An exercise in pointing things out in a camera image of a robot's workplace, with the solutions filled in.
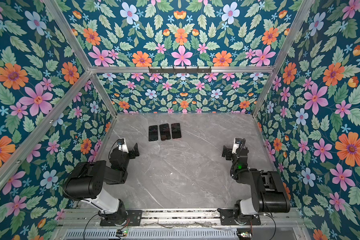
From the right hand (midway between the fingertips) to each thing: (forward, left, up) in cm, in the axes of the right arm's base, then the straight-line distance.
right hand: (232, 145), depth 92 cm
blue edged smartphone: (+18, +37, -5) cm, 41 cm away
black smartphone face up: (+17, +45, -7) cm, 49 cm away
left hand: (+2, +64, +4) cm, 65 cm away
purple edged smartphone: (+17, +55, -8) cm, 58 cm away
